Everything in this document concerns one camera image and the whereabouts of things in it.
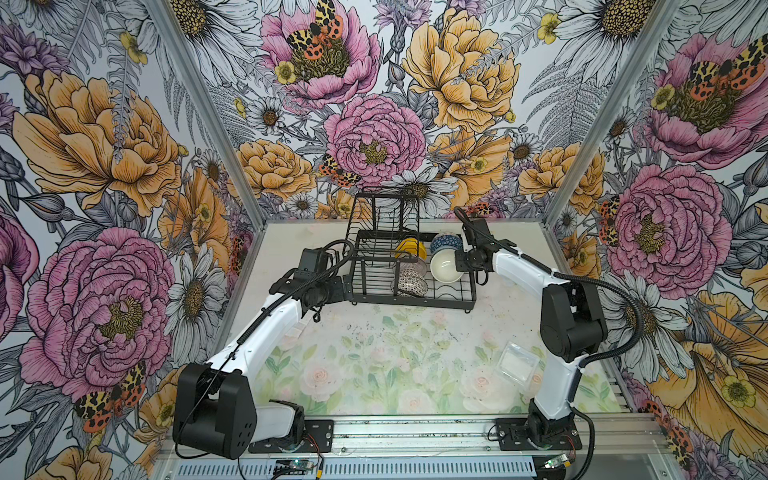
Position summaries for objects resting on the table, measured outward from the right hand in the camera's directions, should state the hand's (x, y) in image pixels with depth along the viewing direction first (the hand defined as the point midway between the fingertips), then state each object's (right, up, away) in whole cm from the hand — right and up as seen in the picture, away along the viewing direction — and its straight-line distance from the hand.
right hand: (466, 267), depth 98 cm
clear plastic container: (+12, -27, -11) cm, 32 cm away
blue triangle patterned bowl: (-5, +9, +12) cm, 16 cm away
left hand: (-39, -8, -12) cm, 42 cm away
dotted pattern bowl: (-17, -5, +2) cm, 18 cm away
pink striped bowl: (-15, +1, +5) cm, 15 cm away
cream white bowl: (-7, 0, +5) cm, 8 cm away
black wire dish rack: (-24, +3, -18) cm, 30 cm away
